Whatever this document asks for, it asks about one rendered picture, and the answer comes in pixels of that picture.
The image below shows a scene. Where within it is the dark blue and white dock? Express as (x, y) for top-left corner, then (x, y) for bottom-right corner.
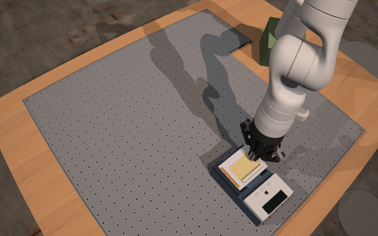
(210, 144), (293, 226)

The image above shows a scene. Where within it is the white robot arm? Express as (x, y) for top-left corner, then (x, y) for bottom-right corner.
(254, 0), (358, 138)

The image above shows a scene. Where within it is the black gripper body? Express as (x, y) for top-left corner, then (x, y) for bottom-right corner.
(249, 118), (286, 151)

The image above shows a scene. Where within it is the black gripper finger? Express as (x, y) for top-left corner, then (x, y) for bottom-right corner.
(250, 143), (285, 163)
(240, 119), (258, 159)

